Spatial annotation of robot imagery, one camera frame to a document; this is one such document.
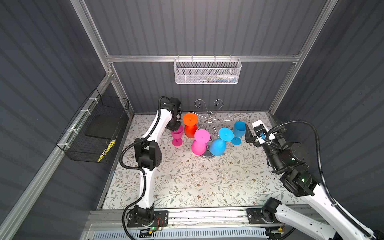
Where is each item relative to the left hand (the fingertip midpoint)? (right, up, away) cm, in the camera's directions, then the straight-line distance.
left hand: (171, 128), depth 93 cm
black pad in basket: (-29, +1, -21) cm, 36 cm away
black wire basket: (-36, -5, -32) cm, 48 cm away
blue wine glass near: (+27, -9, -20) cm, 34 cm away
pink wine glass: (+3, -9, +8) cm, 13 cm away
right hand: (+42, +3, -37) cm, 56 cm away
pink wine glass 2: (+17, -9, -19) cm, 27 cm away
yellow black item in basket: (-26, -10, -25) cm, 37 cm away
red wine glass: (+13, +4, -21) cm, 25 cm away
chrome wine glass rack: (+23, -13, -13) cm, 29 cm away
